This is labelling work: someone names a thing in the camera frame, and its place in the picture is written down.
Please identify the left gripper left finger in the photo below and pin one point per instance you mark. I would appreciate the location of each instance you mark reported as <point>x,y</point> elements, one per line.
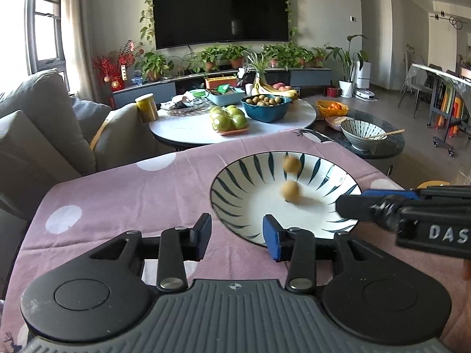
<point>179,245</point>

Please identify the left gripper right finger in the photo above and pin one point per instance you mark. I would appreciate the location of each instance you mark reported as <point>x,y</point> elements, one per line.
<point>293,245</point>

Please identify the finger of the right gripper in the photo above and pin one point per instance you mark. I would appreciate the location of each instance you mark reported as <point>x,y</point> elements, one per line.
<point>380,210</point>
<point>407,194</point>

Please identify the brown kiwi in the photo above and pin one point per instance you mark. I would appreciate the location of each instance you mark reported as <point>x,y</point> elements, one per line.
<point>290,191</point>
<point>292,165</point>

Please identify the brown kiwi back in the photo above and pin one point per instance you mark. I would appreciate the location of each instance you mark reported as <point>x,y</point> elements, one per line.
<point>292,165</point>

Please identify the dark round side table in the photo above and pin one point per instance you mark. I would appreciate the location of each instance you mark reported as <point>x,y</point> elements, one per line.
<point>384,156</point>

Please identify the striped white ceramic bowl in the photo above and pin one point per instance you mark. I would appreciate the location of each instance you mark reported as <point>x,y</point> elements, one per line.
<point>246,190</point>

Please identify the pink polka dot tablecloth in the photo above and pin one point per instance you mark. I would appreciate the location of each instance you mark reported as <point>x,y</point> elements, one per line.
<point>174,190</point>

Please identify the wooden spoon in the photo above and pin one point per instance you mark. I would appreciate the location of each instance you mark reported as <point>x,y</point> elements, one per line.
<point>385,134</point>

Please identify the small striped bowl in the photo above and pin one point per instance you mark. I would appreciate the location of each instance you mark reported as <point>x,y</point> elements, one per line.
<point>357,130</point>

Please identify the white robot vacuum dock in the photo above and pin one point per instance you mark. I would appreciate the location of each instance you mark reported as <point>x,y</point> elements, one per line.
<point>362,82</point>

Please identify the round white coffee table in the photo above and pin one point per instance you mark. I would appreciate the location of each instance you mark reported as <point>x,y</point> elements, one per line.
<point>195,129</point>

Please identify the grey dining chair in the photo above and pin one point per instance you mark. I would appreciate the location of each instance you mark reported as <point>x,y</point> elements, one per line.
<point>415,82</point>

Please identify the orange bowl of tangerines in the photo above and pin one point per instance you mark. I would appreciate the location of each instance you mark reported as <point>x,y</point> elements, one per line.
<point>328,108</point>

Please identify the plate of green apples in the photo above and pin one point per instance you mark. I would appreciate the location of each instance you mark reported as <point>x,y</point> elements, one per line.
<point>228,120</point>

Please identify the blue bowl of kiwis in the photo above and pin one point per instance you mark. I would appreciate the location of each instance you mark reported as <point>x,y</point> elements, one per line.
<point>267,108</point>

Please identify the glass plate with snacks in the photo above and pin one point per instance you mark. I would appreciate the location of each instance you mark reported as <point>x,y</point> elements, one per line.
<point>184,104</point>

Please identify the yellow tin can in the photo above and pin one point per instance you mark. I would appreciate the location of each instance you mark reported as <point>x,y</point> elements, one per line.
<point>147,108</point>

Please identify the tall potted plant white pot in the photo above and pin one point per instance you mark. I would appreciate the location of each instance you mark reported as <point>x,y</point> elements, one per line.
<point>348,61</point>

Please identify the light blue snack tray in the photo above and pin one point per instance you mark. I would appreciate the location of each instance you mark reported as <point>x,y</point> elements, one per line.
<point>230,98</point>

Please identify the grey tv cabinet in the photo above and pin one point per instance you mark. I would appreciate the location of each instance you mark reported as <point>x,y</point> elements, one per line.
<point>165,89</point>

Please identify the banana bunch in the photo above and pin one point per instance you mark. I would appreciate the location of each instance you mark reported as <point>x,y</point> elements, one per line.
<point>260,86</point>

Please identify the orange box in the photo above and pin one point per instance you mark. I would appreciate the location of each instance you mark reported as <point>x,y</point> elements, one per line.
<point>215,82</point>

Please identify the grey sofa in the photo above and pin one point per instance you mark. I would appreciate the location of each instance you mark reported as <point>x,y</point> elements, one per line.
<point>49,136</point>

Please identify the potted green plant left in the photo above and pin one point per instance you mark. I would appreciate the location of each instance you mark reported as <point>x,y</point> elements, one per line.
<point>153,66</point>

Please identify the red flower decoration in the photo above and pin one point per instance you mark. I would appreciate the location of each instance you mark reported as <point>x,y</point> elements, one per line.
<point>113,69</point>

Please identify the spider plant in vase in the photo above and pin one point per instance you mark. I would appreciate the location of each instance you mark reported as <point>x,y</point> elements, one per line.
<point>259,62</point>

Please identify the black wall television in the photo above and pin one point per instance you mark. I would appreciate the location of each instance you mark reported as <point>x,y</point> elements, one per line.
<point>190,22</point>

